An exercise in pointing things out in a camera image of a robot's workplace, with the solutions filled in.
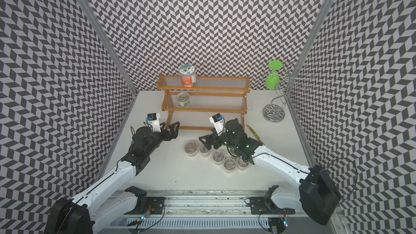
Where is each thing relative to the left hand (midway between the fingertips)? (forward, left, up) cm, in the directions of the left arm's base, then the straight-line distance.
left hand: (172, 124), depth 82 cm
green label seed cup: (+14, -4, +4) cm, 15 cm away
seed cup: (-8, -9, -11) cm, 16 cm away
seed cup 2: (-12, -23, -12) cm, 29 cm away
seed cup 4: (-16, -35, -13) cm, 41 cm away
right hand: (-7, -18, 0) cm, 19 cm away
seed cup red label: (-10, -16, -11) cm, 22 cm away
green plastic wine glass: (+26, -55, +6) cm, 62 cm away
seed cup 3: (-17, -29, -11) cm, 35 cm away
